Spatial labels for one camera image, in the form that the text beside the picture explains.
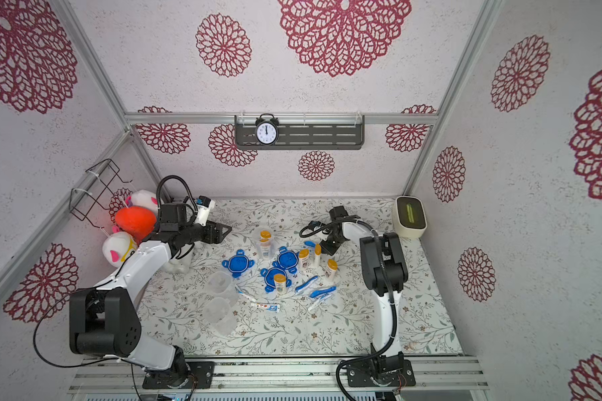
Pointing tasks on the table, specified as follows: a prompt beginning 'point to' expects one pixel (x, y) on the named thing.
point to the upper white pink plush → (144, 198)
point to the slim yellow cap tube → (265, 250)
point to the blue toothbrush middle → (318, 292)
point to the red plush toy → (136, 220)
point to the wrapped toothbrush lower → (319, 301)
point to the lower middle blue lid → (270, 278)
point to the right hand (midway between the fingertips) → (327, 243)
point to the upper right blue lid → (288, 260)
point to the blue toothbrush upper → (307, 285)
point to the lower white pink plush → (117, 248)
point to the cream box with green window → (410, 216)
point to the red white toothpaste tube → (272, 307)
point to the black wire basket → (104, 176)
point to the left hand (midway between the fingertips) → (223, 227)
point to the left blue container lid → (238, 263)
